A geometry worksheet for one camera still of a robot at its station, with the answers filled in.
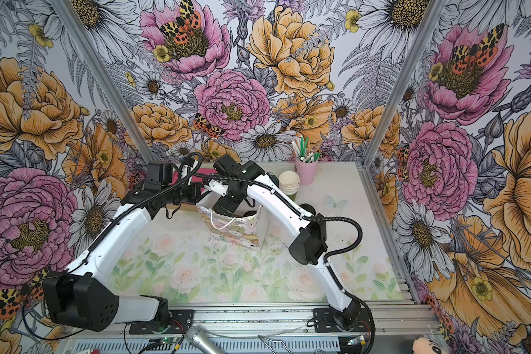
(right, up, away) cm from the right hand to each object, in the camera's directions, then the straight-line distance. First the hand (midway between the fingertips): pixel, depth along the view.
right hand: (231, 208), depth 81 cm
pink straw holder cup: (+31, +15, +23) cm, 41 cm away
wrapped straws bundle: (+29, +25, +24) cm, 45 cm away
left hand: (-7, +5, -2) cm, 9 cm away
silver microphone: (-6, -39, -13) cm, 41 cm away
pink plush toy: (+60, -37, -17) cm, 73 cm away
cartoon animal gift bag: (+8, -6, -6) cm, 11 cm away
